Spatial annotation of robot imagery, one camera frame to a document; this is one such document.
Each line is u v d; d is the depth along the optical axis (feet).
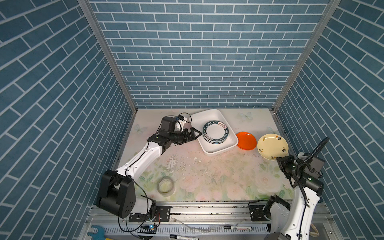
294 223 1.39
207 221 2.41
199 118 3.52
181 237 2.20
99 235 2.20
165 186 2.72
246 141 3.39
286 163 2.17
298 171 1.79
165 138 2.09
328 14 2.41
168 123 2.07
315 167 1.78
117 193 1.36
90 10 2.35
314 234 2.22
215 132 3.38
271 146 2.69
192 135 2.33
